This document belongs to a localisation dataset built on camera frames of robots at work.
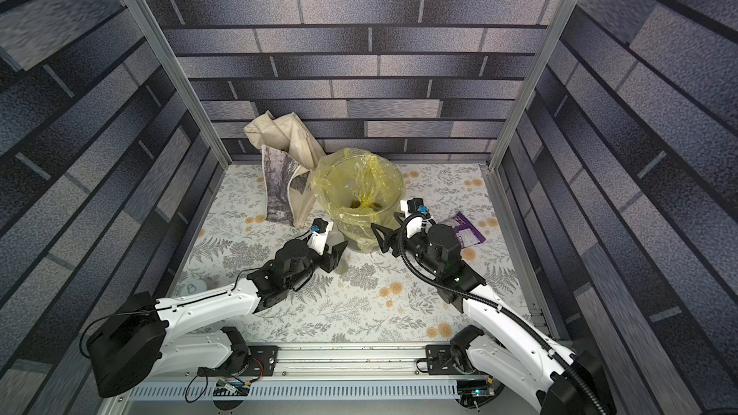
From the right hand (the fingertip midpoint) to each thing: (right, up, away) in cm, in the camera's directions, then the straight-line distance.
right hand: (383, 217), depth 74 cm
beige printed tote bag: (-32, +20, +23) cm, 44 cm away
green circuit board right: (+23, -43, -3) cm, 49 cm away
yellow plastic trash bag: (-8, +8, +18) cm, 21 cm away
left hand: (-12, -6, +6) cm, 15 cm away
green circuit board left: (-40, -43, -3) cm, 59 cm away
